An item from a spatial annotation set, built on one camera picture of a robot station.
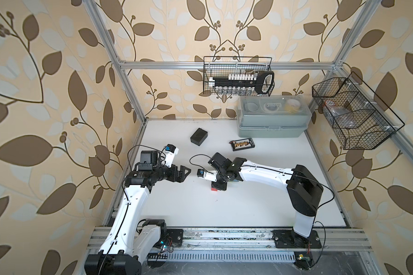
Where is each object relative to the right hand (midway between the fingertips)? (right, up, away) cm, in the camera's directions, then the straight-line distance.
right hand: (214, 181), depth 87 cm
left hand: (-15, +9, -10) cm, 20 cm away
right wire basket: (+63, +30, -15) cm, 71 cm away
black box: (-10, +23, +20) cm, 32 cm away
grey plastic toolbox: (+37, +35, +18) cm, 54 cm away
